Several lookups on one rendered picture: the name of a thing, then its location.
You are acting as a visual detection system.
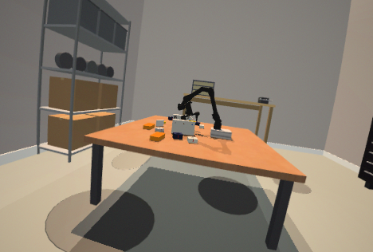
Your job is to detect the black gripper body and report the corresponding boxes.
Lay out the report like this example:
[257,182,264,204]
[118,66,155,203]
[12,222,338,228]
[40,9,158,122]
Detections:
[181,108,200,119]

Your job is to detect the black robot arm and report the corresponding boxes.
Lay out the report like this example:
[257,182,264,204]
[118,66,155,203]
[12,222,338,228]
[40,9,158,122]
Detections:
[178,87,222,130]

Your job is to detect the orange rectangular block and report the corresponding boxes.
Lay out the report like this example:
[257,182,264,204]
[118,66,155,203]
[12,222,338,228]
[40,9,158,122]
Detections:
[143,123,155,130]
[149,132,165,142]

